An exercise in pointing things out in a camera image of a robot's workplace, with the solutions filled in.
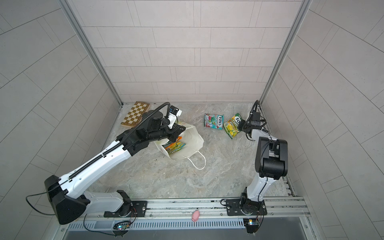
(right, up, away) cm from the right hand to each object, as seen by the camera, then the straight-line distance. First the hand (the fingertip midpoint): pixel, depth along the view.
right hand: (241, 122), depth 98 cm
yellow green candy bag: (-7, -2, -1) cm, 7 cm away
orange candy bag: (-41, -13, -13) cm, 45 cm away
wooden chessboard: (-74, +5, +7) cm, 74 cm away
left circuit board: (-62, -45, -33) cm, 84 cm away
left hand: (-32, -1, -30) cm, 45 cm away
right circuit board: (-4, -46, -30) cm, 55 cm away
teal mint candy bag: (-16, +1, +5) cm, 17 cm away
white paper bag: (-31, -10, -13) cm, 35 cm away
